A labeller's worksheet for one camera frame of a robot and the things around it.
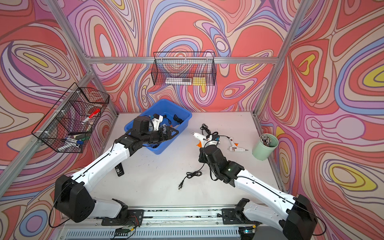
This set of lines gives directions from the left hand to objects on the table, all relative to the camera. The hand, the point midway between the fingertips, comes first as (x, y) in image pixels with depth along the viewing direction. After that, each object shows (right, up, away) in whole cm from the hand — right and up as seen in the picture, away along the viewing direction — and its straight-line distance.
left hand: (174, 134), depth 77 cm
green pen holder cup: (+52, -6, +7) cm, 52 cm away
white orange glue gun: (+37, -10, +21) cm, 44 cm away
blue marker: (-46, -3, -8) cm, 47 cm away
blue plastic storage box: (-6, +12, +38) cm, 40 cm away
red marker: (-43, +10, 0) cm, 44 cm away
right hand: (+15, -10, +2) cm, 18 cm away
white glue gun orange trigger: (+13, -5, +1) cm, 14 cm away
